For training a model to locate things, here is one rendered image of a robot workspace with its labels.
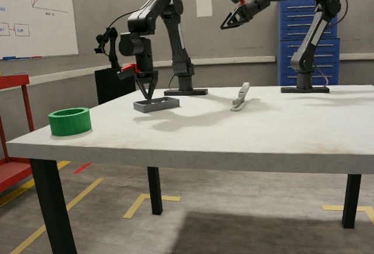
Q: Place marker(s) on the green ring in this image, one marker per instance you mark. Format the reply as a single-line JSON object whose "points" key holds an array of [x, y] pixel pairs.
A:
{"points": [[70, 122]]}

